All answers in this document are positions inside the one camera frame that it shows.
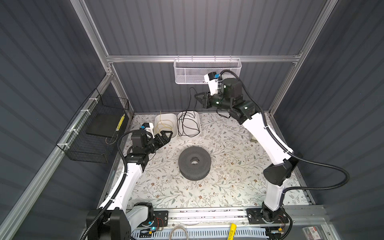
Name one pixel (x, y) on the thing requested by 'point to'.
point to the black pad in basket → (104, 124)
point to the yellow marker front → (232, 231)
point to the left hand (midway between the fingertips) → (168, 135)
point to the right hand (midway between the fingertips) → (196, 96)
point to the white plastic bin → (188, 124)
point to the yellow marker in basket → (120, 122)
